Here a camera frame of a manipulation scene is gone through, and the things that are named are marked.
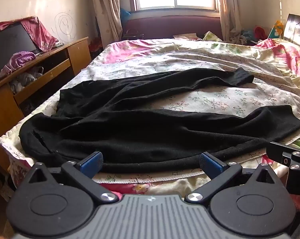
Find wooden desk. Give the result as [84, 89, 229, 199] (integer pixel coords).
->
[0, 37, 92, 141]

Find dark wooden headboard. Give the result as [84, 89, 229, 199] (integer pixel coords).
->
[282, 13, 300, 48]

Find papers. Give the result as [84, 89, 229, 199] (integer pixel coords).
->
[173, 32, 201, 42]

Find dark handbag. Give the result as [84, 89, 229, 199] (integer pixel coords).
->
[125, 28, 143, 40]

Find black pants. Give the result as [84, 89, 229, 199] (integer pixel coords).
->
[19, 68, 300, 173]

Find beige curtain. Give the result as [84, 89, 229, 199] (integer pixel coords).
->
[217, 0, 242, 41]
[89, 0, 124, 47]

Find yellow green packet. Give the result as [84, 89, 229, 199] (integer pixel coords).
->
[202, 30, 223, 42]

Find purple cloth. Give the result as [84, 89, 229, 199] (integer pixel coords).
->
[0, 51, 38, 80]

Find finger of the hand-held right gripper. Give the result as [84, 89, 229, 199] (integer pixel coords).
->
[266, 141, 300, 195]

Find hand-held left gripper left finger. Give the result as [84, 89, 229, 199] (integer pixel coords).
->
[23, 151, 119, 203]

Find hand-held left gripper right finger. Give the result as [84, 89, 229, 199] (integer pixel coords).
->
[185, 151, 281, 203]

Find black monitor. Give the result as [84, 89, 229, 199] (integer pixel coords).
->
[0, 22, 40, 73]

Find pink patterned cloth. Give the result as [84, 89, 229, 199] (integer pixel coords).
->
[0, 16, 59, 52]

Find yellow green toy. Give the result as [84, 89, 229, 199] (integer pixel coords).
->
[269, 19, 285, 39]

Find colourful flowered quilt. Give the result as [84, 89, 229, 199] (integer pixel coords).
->
[0, 38, 300, 213]

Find grey clothes bundle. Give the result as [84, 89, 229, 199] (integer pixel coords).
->
[9, 66, 45, 94]

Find blue bag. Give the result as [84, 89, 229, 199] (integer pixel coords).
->
[120, 8, 131, 22]

